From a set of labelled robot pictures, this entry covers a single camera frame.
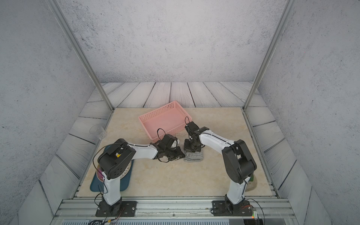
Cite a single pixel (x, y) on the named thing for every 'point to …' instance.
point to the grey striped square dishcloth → (194, 157)
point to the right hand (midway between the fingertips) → (186, 150)
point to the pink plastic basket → (170, 117)
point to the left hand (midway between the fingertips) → (187, 157)
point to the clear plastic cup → (98, 130)
